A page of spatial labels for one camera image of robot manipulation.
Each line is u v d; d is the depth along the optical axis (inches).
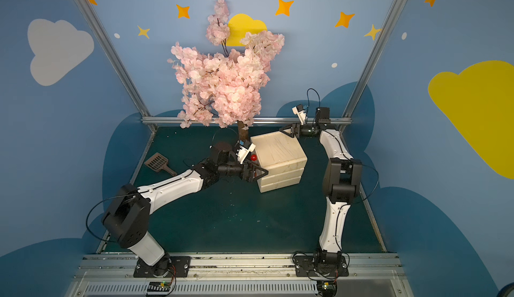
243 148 28.9
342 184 22.6
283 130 34.9
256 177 29.5
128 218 17.6
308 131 33.1
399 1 28.7
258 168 27.9
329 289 28.7
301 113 33.9
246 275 28.9
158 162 41.3
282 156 32.1
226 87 25.1
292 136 34.0
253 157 33.1
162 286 28.4
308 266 29.4
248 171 27.6
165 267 26.7
